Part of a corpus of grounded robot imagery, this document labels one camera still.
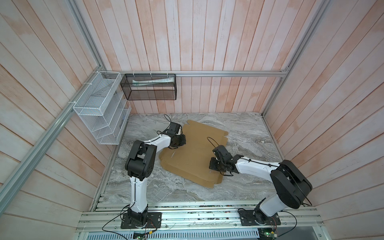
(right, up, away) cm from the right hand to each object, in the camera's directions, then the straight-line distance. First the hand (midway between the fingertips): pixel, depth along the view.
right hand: (209, 164), depth 92 cm
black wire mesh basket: (-41, +53, +12) cm, 68 cm away
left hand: (-16, +12, +9) cm, 22 cm away
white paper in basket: (-37, +51, -2) cm, 63 cm away
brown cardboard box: (-11, +3, +1) cm, 11 cm away
